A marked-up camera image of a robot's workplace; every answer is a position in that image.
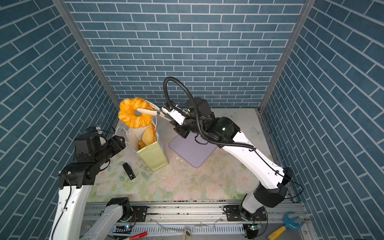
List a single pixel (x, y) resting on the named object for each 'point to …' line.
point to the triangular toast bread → (149, 135)
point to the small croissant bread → (141, 144)
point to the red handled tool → (138, 236)
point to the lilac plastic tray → (192, 152)
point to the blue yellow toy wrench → (289, 223)
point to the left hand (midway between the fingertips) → (121, 139)
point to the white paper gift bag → (153, 157)
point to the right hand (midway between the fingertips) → (172, 115)
